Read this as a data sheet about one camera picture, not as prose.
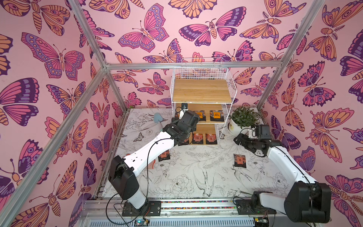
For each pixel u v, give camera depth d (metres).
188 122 0.57
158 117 1.16
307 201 0.39
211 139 1.00
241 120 0.89
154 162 0.90
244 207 0.73
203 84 0.77
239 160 0.90
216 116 0.82
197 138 1.00
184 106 0.66
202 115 0.82
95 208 0.76
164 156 0.92
